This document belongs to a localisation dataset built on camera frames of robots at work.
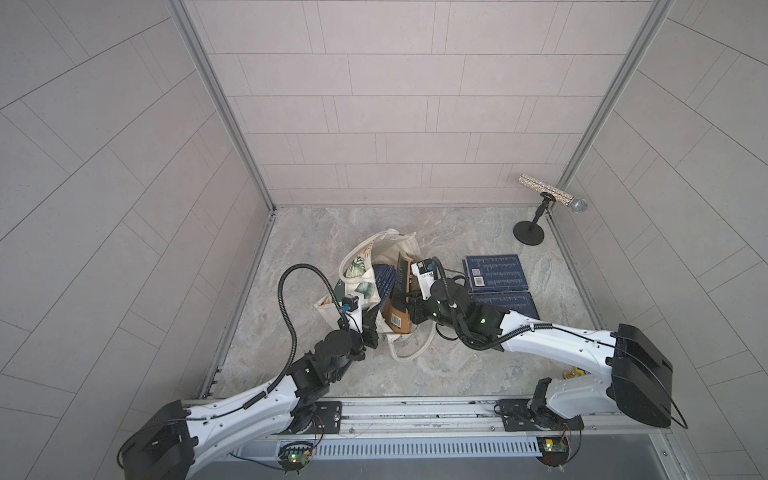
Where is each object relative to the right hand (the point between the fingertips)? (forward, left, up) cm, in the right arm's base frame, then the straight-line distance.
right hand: (399, 300), depth 76 cm
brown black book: (-1, +1, -2) cm, 3 cm away
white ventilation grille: (-28, +33, -16) cm, 46 cm away
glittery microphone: (+24, -54, +7) cm, 59 cm away
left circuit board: (-30, +25, -11) cm, 41 cm away
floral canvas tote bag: (+2, +10, +8) cm, 13 cm away
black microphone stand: (+31, -50, -14) cm, 60 cm away
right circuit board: (-32, -34, -17) cm, 49 cm away
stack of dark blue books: (+9, +4, -3) cm, 10 cm away
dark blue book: (+14, -31, -13) cm, 36 cm away
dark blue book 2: (+4, -36, -13) cm, 39 cm away
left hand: (0, +5, -2) cm, 5 cm away
